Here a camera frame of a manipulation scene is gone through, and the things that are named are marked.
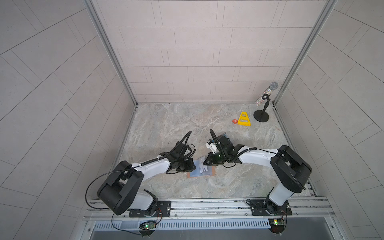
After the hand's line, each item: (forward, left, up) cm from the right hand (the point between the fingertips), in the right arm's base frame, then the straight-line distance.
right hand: (203, 165), depth 83 cm
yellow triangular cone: (+33, -32, -3) cm, 46 cm away
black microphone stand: (+35, -46, -2) cm, 57 cm away
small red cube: (+31, -25, -2) cm, 40 cm away
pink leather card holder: (-3, +4, -3) cm, 6 cm away
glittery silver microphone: (+35, -45, +25) cm, 62 cm away
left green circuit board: (-26, +27, 0) cm, 37 cm away
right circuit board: (-29, -32, -5) cm, 43 cm away
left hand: (0, +3, -2) cm, 4 cm away
